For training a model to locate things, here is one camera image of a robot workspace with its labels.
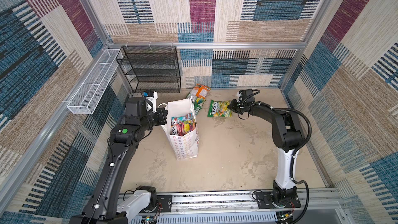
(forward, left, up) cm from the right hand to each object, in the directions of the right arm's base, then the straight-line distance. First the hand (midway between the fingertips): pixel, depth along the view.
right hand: (227, 107), depth 103 cm
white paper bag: (-32, +25, +12) cm, 42 cm away
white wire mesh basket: (-16, +69, +29) cm, 76 cm away
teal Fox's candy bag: (-15, +25, +8) cm, 31 cm away
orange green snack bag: (+17, +18, -2) cm, 25 cm away
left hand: (-20, +32, +26) cm, 46 cm away
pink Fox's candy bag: (-22, +29, +8) cm, 37 cm away
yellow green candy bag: (+1, +5, -2) cm, 6 cm away
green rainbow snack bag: (+7, +19, -2) cm, 20 cm away
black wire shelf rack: (+25, +51, +13) cm, 58 cm away
